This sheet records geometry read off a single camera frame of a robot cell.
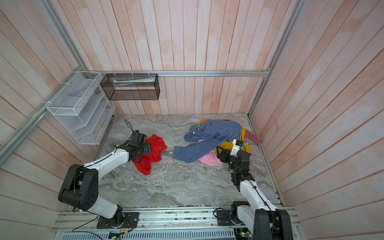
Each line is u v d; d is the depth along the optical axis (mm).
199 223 730
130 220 734
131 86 1038
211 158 929
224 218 733
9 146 519
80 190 446
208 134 954
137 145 716
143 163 880
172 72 972
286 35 766
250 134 1048
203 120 1176
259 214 414
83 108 733
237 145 755
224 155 748
